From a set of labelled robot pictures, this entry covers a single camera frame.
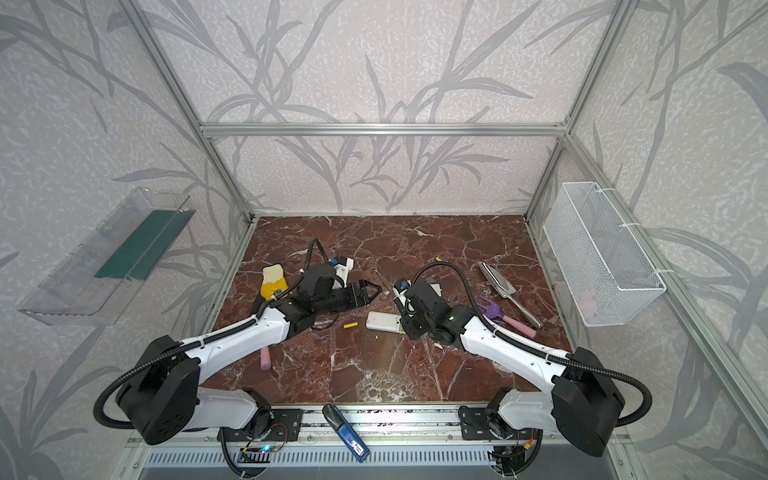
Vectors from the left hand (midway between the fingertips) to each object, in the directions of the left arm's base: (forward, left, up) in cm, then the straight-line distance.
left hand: (378, 284), depth 82 cm
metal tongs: (+7, -42, -16) cm, 46 cm away
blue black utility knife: (-33, +6, -11) cm, 36 cm away
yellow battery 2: (+21, -20, -17) cm, 33 cm away
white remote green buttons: (-4, -1, -17) cm, 17 cm away
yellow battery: (-5, +8, -16) cm, 19 cm away
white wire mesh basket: (-7, -49, +19) cm, 53 cm away
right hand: (-4, -8, -5) cm, 10 cm away
